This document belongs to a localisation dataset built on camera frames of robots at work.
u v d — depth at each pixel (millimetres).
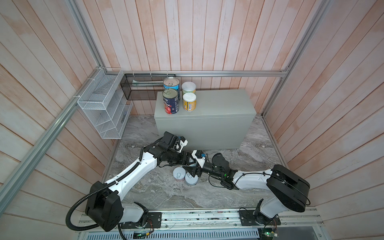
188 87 747
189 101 706
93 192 389
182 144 732
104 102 687
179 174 836
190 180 816
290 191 441
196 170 696
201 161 686
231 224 733
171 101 674
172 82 731
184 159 675
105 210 392
